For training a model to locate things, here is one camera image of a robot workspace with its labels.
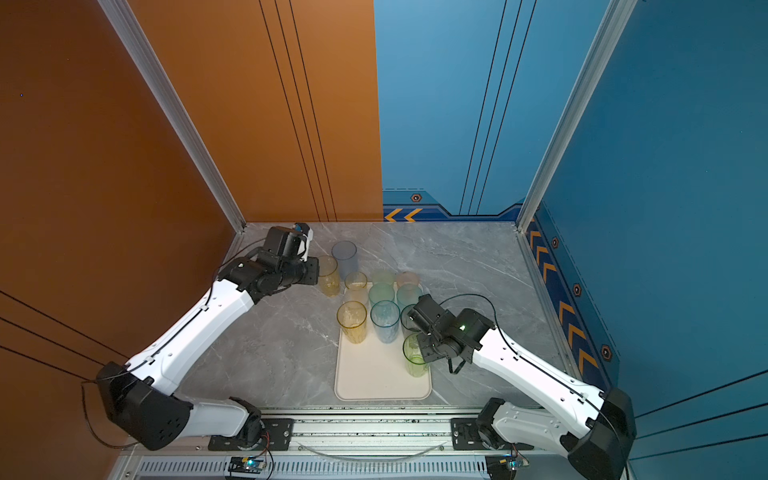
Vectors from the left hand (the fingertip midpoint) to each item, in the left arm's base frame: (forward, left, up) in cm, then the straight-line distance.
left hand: (317, 263), depth 79 cm
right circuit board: (-42, -47, -24) cm, 68 cm away
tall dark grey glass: (-12, -24, -9) cm, 28 cm away
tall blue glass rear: (+11, -5, -10) cm, 16 cm away
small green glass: (+8, -17, -17) cm, 25 cm away
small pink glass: (+8, -25, -18) cm, 32 cm away
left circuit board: (-42, +14, -25) cm, 51 cm away
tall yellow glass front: (-7, -8, -16) cm, 20 cm away
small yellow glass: (+8, -8, -19) cm, 22 cm away
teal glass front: (0, -17, -14) cm, 22 cm away
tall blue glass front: (-7, -18, -16) cm, 25 cm away
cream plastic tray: (-21, -15, -23) cm, 34 cm away
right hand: (-18, -30, -11) cm, 36 cm away
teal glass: (+1, -25, -17) cm, 31 cm away
